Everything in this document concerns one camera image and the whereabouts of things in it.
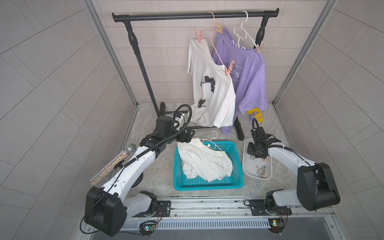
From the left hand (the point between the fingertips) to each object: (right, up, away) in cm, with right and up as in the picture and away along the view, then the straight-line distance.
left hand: (190, 129), depth 78 cm
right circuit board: (+40, -43, -10) cm, 60 cm away
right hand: (+36, -14, +12) cm, 40 cm away
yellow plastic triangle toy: (+48, +7, +30) cm, 57 cm away
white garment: (+5, -18, +4) cm, 19 cm away
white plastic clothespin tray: (+39, -23, +5) cm, 45 cm away
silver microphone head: (-26, -7, -13) cm, 30 cm away
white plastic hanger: (+11, -8, +4) cm, 15 cm away
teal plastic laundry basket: (-4, -29, +2) cm, 29 cm away
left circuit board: (-18, -41, -14) cm, 47 cm away
